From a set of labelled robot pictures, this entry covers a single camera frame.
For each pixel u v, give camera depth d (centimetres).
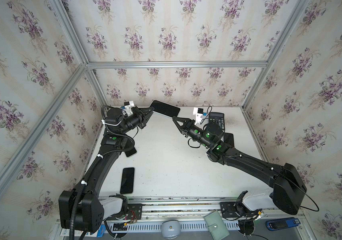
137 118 63
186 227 70
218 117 111
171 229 62
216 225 69
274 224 66
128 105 68
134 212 72
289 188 41
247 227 71
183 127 63
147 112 66
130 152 93
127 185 81
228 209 73
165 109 70
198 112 66
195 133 62
